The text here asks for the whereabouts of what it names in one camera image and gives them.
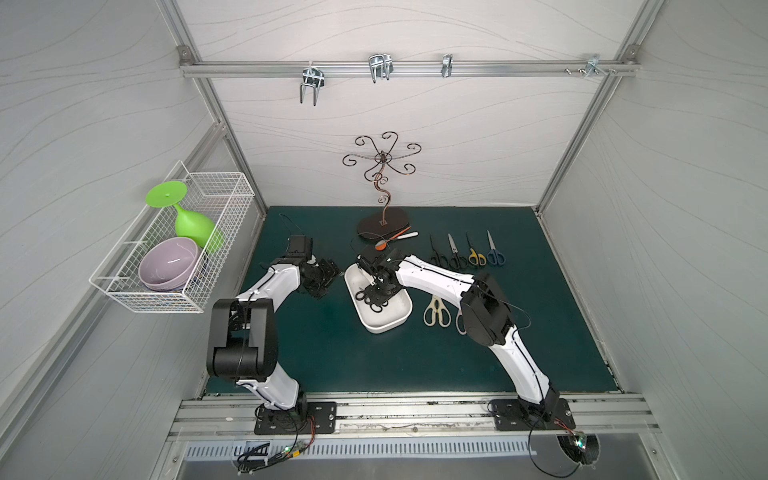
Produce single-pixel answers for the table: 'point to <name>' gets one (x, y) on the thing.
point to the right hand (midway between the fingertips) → (379, 292)
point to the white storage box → (397, 312)
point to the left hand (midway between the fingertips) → (339, 277)
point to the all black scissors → (440, 260)
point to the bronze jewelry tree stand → (386, 224)
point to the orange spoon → (381, 244)
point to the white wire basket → (223, 196)
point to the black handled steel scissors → (457, 261)
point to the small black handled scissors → (376, 308)
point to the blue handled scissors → (494, 256)
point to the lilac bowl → (166, 264)
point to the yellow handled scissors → (474, 258)
